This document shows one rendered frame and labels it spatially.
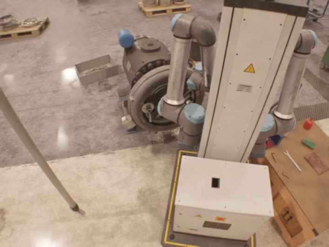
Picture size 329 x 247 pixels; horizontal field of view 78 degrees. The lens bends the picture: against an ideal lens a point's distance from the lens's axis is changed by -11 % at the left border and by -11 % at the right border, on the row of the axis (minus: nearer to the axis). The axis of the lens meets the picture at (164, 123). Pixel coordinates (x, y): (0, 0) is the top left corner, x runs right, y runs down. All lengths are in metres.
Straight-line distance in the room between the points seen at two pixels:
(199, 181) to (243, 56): 0.74
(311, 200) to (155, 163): 1.49
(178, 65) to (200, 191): 0.76
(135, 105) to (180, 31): 0.90
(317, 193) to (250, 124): 0.98
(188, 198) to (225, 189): 0.22
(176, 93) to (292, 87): 0.75
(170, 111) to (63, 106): 2.06
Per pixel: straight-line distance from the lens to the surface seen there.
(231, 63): 1.10
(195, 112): 1.52
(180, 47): 1.38
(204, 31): 1.31
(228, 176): 1.42
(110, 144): 2.65
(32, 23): 6.15
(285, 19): 1.05
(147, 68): 2.27
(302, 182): 2.09
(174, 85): 1.48
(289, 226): 2.22
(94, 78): 3.60
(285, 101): 1.61
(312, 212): 1.99
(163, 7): 6.16
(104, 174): 2.43
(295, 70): 1.52
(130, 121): 2.17
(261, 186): 1.45
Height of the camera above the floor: 2.02
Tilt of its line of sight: 46 degrees down
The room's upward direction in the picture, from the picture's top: straight up
